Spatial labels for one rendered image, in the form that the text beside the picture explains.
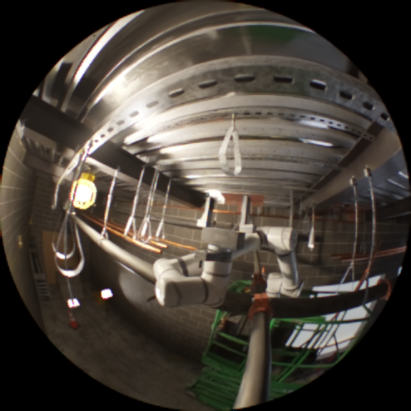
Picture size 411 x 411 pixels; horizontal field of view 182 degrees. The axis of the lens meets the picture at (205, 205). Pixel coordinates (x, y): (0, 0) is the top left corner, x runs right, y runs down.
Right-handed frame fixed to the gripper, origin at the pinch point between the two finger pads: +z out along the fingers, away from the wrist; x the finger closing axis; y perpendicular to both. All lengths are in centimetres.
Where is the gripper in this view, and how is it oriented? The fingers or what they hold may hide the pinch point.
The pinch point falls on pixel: (226, 203)
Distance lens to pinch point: 40.8
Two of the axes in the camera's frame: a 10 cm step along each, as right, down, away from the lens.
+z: 1.4, -9.8, 1.5
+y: 6.5, 2.1, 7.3
